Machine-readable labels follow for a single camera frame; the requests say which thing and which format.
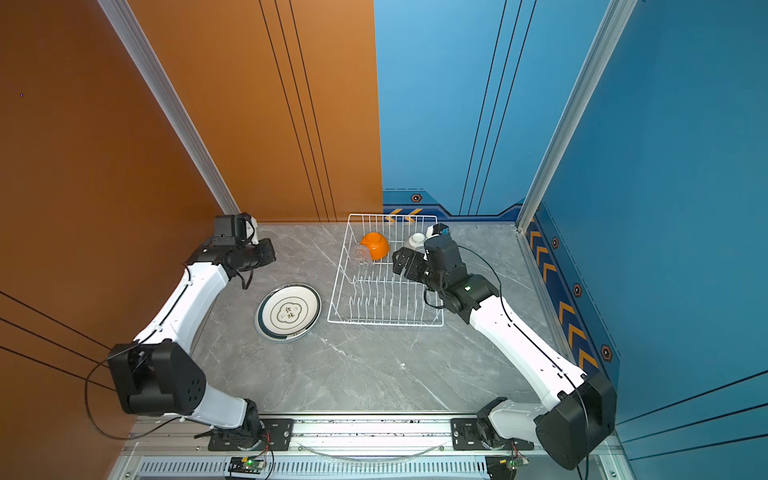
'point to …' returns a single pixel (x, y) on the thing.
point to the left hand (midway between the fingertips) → (273, 247)
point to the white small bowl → (416, 240)
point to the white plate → (288, 311)
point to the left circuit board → (246, 465)
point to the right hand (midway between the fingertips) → (402, 259)
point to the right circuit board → (515, 462)
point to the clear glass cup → (360, 255)
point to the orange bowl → (378, 245)
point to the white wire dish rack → (367, 289)
